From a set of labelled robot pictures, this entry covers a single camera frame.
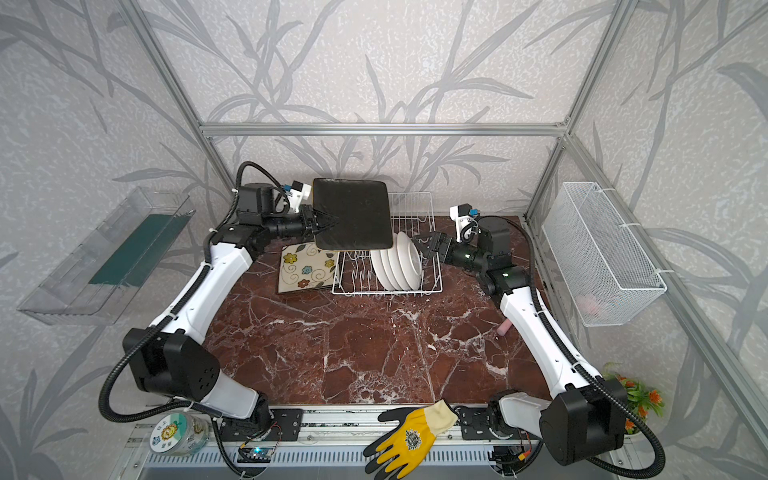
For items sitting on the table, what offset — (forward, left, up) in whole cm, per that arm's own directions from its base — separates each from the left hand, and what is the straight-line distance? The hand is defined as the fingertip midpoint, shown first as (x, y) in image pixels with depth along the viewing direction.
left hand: (341, 212), depth 73 cm
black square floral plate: (+6, +19, -33) cm, 39 cm away
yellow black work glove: (-47, -15, -32) cm, 59 cm away
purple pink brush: (-16, -46, -32) cm, 59 cm away
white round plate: (-3, -14, -20) cm, 25 cm away
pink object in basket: (-17, -61, -13) cm, 65 cm away
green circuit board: (-47, +20, -36) cm, 63 cm away
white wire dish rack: (+32, -19, -33) cm, 50 cm away
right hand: (-3, -21, -4) cm, 22 cm away
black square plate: (+4, -5, -4) cm, 8 cm away
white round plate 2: (0, -18, -21) cm, 27 cm away
